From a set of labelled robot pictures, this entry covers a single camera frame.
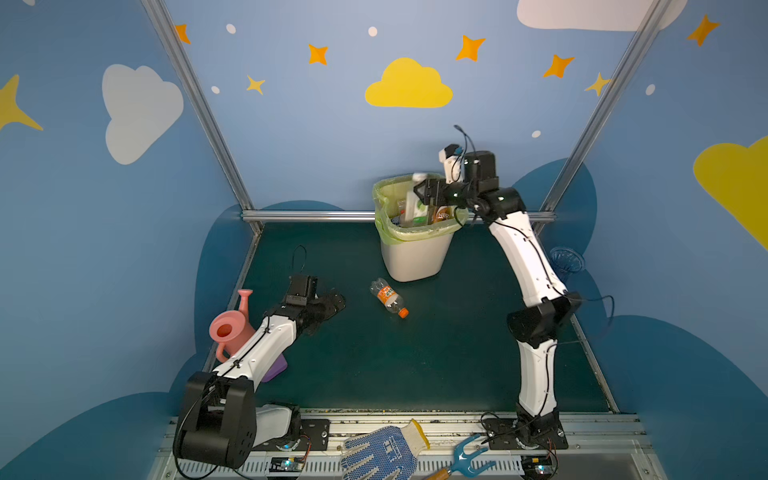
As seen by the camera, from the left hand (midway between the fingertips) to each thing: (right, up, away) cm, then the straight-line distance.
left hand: (339, 306), depth 88 cm
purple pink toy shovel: (-17, -16, -4) cm, 24 cm away
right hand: (+26, +35, -9) cm, 45 cm away
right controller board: (+51, -36, -17) cm, 65 cm away
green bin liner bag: (+15, +35, +10) cm, 40 cm away
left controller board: (-10, -35, -17) cm, 41 cm away
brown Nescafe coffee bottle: (+32, +28, +2) cm, 42 cm away
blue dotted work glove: (+15, -33, -16) cm, 40 cm away
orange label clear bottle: (+15, +1, +8) cm, 17 cm away
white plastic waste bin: (+24, +14, +11) cm, 30 cm away
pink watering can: (-28, -5, -8) cm, 30 cm away
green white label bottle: (+23, +28, -2) cm, 36 cm away
